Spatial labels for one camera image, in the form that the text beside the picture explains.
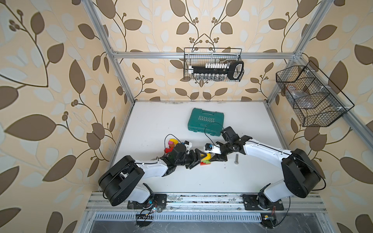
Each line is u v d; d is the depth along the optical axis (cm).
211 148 72
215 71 85
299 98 70
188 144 83
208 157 81
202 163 86
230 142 68
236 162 88
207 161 83
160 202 74
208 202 75
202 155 80
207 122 102
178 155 67
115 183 43
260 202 66
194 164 80
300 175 44
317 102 73
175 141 92
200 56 91
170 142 93
